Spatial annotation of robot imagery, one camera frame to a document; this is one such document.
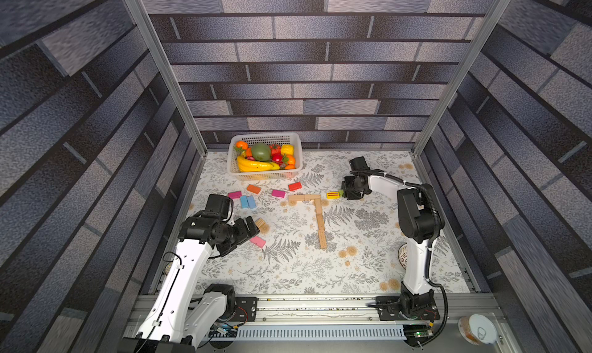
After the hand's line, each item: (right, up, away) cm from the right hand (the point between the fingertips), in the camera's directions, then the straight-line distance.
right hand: (337, 187), depth 104 cm
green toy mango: (-36, +16, +3) cm, 40 cm away
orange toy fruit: (-45, +20, +7) cm, 50 cm away
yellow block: (-3, -3, -3) cm, 5 cm away
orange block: (-39, -1, +1) cm, 39 cm away
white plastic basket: (-21, +24, +13) cm, 35 cm away
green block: (+1, -3, -3) cm, 4 cm away
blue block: (-39, -6, -3) cm, 40 cm away
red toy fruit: (-30, +17, +10) cm, 35 cm away
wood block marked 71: (-9, -14, -9) cm, 19 cm away
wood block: (-9, -8, -4) cm, 13 cm away
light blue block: (-42, -7, -4) cm, 43 cm away
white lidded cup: (+35, -39, -38) cm, 64 cm away
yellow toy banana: (-42, +10, -1) cm, 43 cm away
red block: (-20, 0, +3) cm, 21 cm away
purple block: (-48, -3, 0) cm, 48 cm away
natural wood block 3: (-8, -20, -16) cm, 27 cm away
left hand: (-34, -14, -29) cm, 47 cm away
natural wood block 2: (-12, -4, -2) cm, 13 cm away
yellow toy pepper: (-24, +18, +10) cm, 32 cm away
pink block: (-34, -21, -14) cm, 42 cm away
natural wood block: (-19, -5, -2) cm, 19 cm away
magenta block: (-28, -3, 0) cm, 28 cm away
